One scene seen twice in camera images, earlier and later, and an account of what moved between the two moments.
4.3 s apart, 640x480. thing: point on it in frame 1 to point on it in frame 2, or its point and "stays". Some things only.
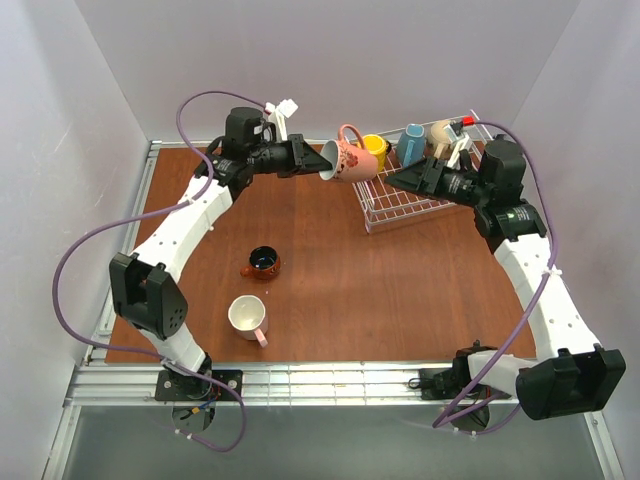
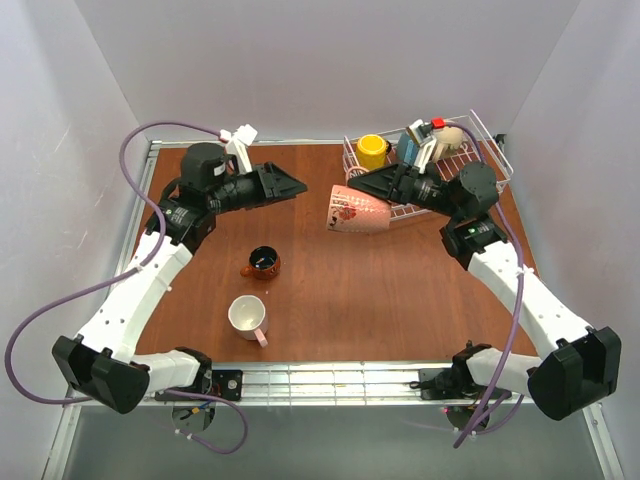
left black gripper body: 296,155 to 269,180
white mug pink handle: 247,316 stays
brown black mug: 264,263 stays
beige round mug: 438,138 stays
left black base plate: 172,386 stays
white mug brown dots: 351,164 to 354,211
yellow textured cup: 375,144 stays
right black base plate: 449,383 stays
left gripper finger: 307,158 to 276,183
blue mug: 411,145 stays
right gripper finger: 423,176 to 385,182
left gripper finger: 315,163 to 278,191
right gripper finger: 426,188 to 403,193
